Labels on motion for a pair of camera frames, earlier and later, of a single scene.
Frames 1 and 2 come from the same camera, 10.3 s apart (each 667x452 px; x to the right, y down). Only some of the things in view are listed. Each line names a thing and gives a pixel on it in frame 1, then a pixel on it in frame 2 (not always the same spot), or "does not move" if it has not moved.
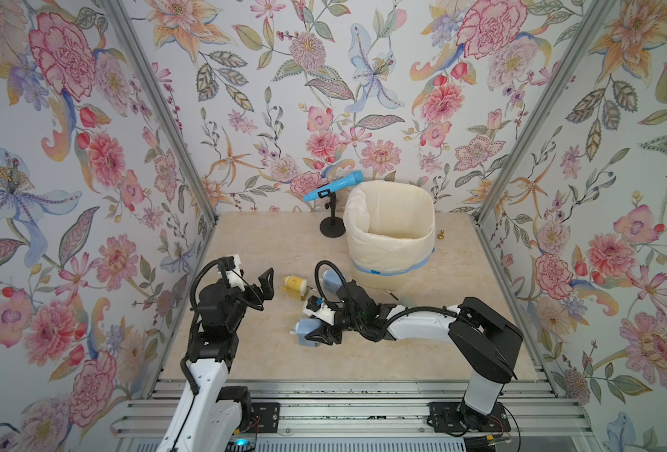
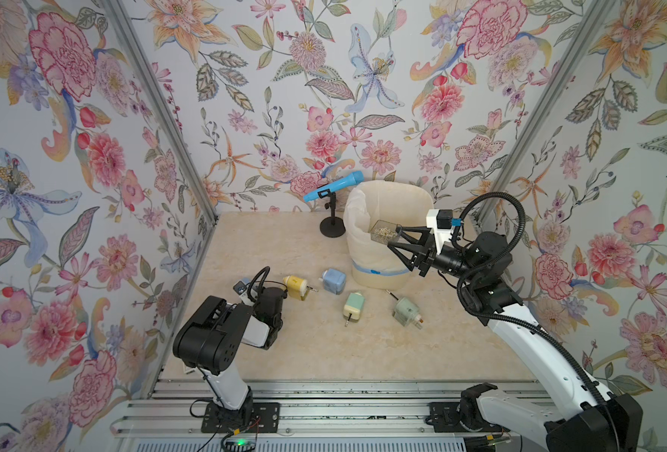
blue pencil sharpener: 302,328 → 333,281
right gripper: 325,336 → 429,258
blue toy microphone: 355,177 does not move
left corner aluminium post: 165,100 does not move
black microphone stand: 331,226 does not move
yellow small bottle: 296,286 does not move
